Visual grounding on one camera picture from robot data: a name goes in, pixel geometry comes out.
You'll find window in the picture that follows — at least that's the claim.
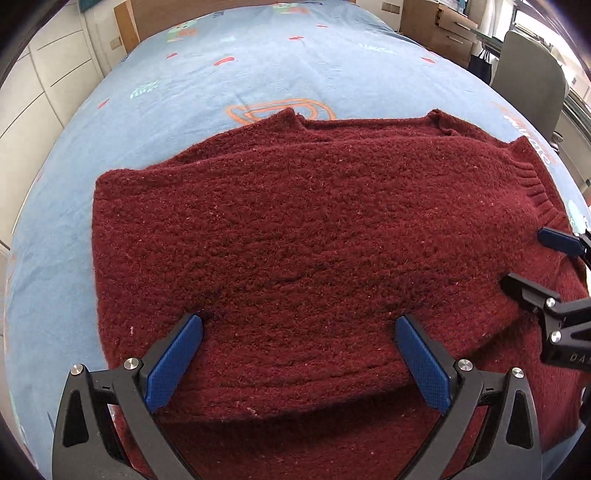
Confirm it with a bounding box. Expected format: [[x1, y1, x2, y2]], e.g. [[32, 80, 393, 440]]
[[510, 0, 591, 100]]

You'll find blue cartoon printed bed sheet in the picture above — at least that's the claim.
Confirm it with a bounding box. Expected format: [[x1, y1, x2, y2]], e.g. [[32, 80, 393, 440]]
[[2, 0, 591, 480]]

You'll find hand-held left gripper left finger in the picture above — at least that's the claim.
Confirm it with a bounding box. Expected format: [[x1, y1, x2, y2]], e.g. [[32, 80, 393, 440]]
[[53, 313, 204, 480]]

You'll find wooden bed headboard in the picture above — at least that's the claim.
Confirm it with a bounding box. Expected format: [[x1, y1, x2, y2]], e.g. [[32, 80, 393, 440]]
[[114, 0, 195, 48]]

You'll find black bag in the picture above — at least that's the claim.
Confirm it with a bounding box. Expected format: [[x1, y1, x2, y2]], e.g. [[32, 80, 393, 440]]
[[468, 48, 493, 85]]

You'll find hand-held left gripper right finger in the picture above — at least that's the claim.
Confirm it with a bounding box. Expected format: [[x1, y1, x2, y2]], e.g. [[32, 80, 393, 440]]
[[394, 314, 544, 480]]

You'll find dark red knitted sweater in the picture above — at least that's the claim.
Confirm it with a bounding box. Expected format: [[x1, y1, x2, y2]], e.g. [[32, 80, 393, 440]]
[[91, 107, 591, 480]]

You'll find white wardrobe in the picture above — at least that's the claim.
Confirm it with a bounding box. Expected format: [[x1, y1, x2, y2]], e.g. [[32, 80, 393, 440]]
[[0, 0, 105, 250]]

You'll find grey office chair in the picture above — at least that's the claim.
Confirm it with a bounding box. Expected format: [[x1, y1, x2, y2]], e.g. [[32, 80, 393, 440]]
[[489, 30, 570, 155]]

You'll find wooden desk with drawers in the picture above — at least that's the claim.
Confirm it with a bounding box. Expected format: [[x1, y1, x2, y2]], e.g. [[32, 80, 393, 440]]
[[401, 0, 482, 70]]

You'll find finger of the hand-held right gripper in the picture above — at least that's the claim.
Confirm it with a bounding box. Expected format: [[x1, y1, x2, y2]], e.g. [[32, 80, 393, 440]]
[[538, 226, 591, 269], [501, 272, 591, 345]]

